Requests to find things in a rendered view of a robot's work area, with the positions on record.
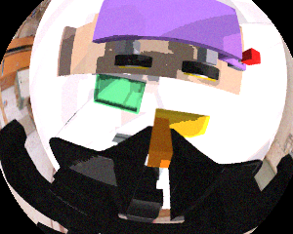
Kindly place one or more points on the red-headed metal pin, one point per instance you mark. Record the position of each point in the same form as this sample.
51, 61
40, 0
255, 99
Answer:
250, 57

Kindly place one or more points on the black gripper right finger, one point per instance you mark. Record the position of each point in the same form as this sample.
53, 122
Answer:
192, 175

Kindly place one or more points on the purple wheeled trolley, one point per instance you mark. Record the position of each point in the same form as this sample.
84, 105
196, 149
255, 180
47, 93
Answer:
208, 24

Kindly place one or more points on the yellow wedge chock with orange handle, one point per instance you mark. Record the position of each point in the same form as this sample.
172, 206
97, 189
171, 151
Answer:
187, 124

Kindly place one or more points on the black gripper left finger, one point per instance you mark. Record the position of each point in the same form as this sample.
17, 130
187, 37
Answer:
118, 167

